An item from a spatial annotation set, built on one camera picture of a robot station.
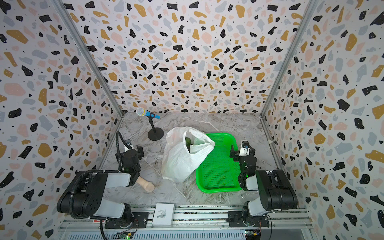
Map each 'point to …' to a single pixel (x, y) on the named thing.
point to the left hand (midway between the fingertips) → (127, 146)
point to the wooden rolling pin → (148, 186)
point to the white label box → (164, 215)
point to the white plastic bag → (177, 163)
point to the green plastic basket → (218, 172)
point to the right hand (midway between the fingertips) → (239, 142)
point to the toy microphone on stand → (156, 133)
